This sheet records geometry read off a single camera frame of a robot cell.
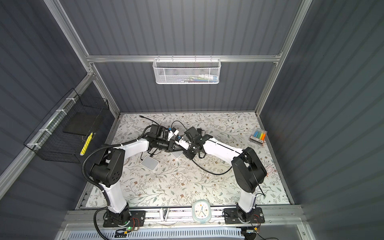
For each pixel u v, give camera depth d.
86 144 0.69
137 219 0.72
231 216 0.73
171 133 0.86
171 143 0.81
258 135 1.05
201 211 0.74
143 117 1.19
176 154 0.95
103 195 0.54
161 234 0.77
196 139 0.69
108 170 0.50
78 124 0.74
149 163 0.91
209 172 0.89
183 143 0.79
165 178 0.87
